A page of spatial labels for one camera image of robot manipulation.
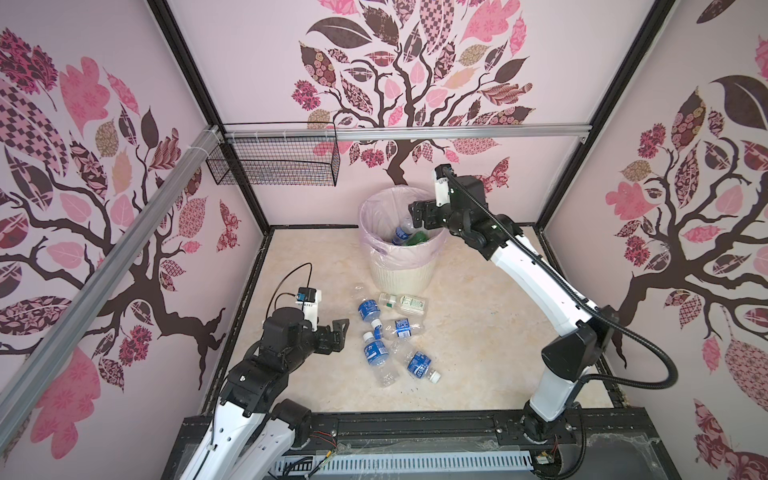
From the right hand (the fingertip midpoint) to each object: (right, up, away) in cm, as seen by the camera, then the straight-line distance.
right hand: (427, 200), depth 75 cm
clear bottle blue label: (-13, -43, +7) cm, 45 cm away
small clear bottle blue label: (-6, -36, +13) cm, 38 cm away
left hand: (-24, -32, -3) cm, 40 cm away
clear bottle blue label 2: (-16, -32, +15) cm, 39 cm away
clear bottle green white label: (-5, -30, +18) cm, 35 cm away
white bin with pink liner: (-9, -18, +6) cm, 21 cm away
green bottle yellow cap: (-1, -8, +24) cm, 25 cm away
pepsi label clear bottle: (-6, -8, +23) cm, 25 cm away
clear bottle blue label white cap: (-2, -44, +5) cm, 44 cm away
